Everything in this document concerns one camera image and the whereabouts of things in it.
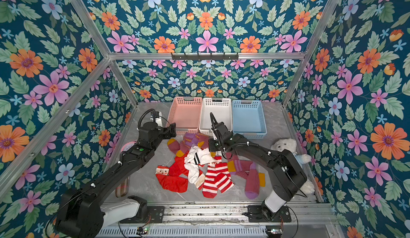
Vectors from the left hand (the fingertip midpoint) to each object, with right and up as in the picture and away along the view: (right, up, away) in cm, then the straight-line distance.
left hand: (168, 122), depth 83 cm
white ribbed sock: (+12, -20, +6) cm, 24 cm away
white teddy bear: (+60, -12, +5) cm, 62 cm away
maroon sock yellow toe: (+4, -16, +8) cm, 18 cm away
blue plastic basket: (+48, +2, +28) cm, 55 cm away
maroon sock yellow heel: (+37, -25, +4) cm, 45 cm away
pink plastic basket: (+4, +5, +28) cm, 28 cm away
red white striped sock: (+22, -34, -2) cm, 41 cm away
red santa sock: (+3, -32, 0) cm, 33 cm away
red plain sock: (+4, -25, +5) cm, 26 cm away
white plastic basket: (+29, +7, +31) cm, 43 cm away
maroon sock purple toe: (+44, -31, -1) cm, 54 cm away
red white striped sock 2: (+29, -30, 0) cm, 42 cm away
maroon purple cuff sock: (+9, -11, +17) cm, 22 cm away
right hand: (+23, -11, +5) cm, 26 cm away
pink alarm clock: (-29, -15, +12) cm, 35 cm away
